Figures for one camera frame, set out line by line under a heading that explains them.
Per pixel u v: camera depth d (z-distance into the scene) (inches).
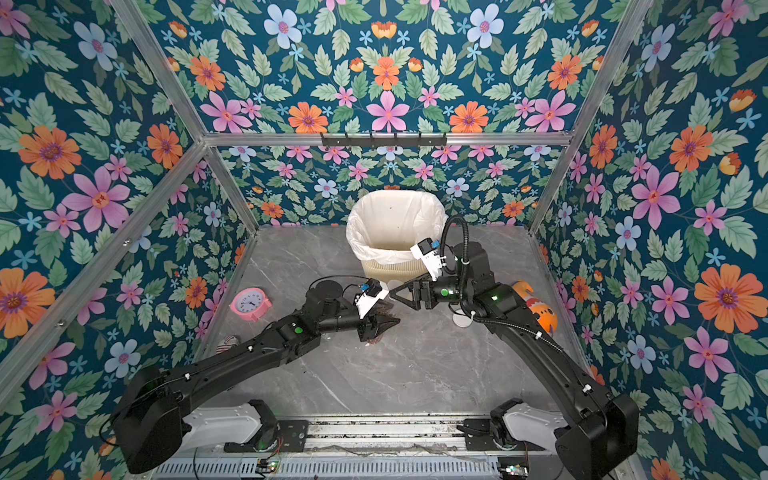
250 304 37.7
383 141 36.5
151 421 15.6
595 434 14.6
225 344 33.9
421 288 23.4
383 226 37.7
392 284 26.6
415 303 23.9
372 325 25.5
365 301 25.0
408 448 28.6
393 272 33.0
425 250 24.6
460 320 36.7
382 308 28.9
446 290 23.7
